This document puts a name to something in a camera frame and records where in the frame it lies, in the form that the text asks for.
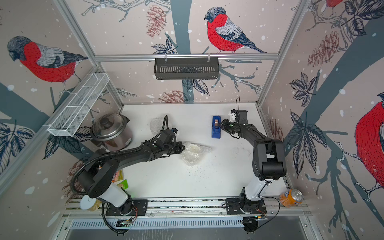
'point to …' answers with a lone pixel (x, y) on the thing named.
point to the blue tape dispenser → (216, 130)
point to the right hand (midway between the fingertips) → (220, 123)
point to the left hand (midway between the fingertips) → (188, 145)
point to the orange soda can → (291, 197)
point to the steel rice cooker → (111, 130)
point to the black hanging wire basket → (186, 68)
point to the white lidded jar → (90, 204)
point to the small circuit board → (123, 223)
